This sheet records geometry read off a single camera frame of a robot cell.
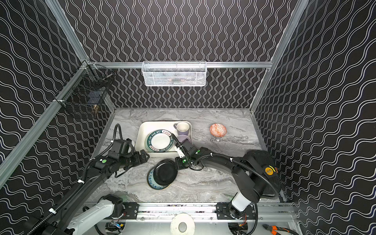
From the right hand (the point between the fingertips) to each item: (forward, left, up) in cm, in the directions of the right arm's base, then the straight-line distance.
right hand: (176, 166), depth 85 cm
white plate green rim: (+20, +13, -3) cm, 24 cm away
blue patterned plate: (-9, +13, -3) cm, 16 cm away
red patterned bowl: (+30, -28, -5) cm, 41 cm away
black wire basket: (+44, +60, +23) cm, 78 cm away
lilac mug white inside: (+29, -2, -1) cm, 30 cm away
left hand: (+1, +16, +9) cm, 19 cm away
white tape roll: (-24, -5, -6) cm, 25 cm away
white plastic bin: (+28, +25, 0) cm, 38 cm away
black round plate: (-2, +7, -4) cm, 8 cm away
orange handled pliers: (-28, -48, -6) cm, 56 cm away
